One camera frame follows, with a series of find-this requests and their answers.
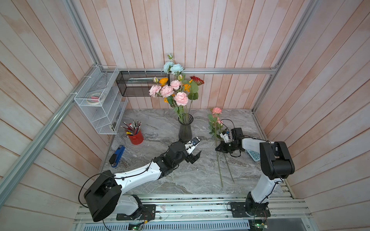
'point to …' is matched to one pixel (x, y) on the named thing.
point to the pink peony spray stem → (216, 123)
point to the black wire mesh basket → (138, 83)
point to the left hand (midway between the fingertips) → (193, 146)
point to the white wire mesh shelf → (107, 116)
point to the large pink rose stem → (224, 154)
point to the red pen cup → (137, 138)
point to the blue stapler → (116, 157)
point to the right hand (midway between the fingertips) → (216, 147)
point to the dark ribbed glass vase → (185, 133)
